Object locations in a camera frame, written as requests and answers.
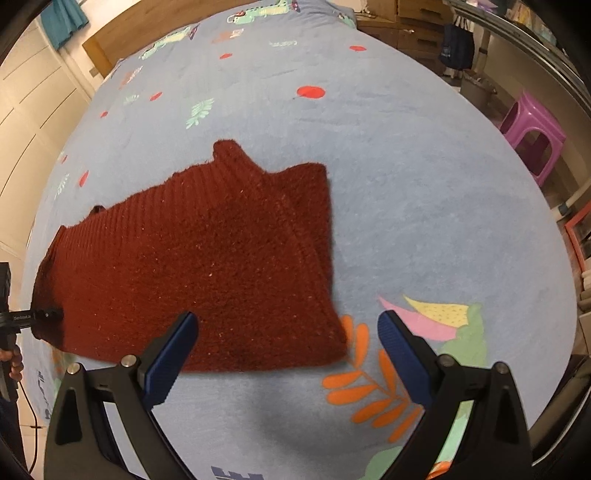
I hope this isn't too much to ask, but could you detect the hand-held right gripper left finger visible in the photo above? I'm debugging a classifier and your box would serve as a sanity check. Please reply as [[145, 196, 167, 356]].
[[44, 311, 200, 480]]

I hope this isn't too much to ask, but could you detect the wooden drawer cabinet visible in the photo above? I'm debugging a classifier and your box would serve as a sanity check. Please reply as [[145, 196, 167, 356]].
[[358, 0, 451, 63]]

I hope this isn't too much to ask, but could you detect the dark red knit sweater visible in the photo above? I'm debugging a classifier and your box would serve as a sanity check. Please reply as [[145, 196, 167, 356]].
[[33, 138, 349, 374]]

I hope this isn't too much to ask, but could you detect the white wardrobe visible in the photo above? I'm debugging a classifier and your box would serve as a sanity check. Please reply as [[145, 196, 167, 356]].
[[0, 18, 95, 259]]

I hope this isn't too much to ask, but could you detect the black cable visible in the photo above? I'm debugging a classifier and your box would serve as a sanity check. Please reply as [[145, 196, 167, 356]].
[[16, 382, 41, 472]]

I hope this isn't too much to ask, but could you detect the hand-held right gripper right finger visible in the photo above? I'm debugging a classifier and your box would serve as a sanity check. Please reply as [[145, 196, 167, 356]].
[[377, 310, 534, 480]]

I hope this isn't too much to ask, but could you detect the blue printed bed sheet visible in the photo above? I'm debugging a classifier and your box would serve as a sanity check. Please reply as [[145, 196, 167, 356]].
[[21, 0, 580, 480]]

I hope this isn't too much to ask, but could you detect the orange rimmed box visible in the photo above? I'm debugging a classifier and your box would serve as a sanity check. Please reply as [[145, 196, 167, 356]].
[[565, 215, 591, 274]]

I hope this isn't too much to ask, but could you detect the grey bin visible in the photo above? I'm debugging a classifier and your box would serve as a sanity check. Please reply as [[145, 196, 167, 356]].
[[462, 71, 498, 108]]

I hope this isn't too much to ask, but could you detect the wooden headboard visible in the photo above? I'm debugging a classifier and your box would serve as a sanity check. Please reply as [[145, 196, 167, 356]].
[[82, 0, 222, 79]]

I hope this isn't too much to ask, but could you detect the dark blue bag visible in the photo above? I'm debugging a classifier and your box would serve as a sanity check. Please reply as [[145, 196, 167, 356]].
[[438, 16, 475, 70]]

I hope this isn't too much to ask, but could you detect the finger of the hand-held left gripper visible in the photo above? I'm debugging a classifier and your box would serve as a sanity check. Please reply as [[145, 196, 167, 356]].
[[0, 307, 64, 328]]

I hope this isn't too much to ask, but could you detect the grey desk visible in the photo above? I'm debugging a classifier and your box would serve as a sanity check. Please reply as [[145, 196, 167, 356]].
[[443, 0, 591, 121]]

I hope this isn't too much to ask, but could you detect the person's left hand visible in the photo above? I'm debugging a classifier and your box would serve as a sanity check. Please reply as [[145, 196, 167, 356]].
[[0, 345, 25, 384]]

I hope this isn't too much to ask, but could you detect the teal hanging cloth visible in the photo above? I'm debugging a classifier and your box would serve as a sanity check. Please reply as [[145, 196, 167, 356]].
[[39, 0, 89, 49]]

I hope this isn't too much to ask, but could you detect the purple plastic stool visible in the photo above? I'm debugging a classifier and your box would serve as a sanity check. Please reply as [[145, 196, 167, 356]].
[[499, 90, 568, 186]]

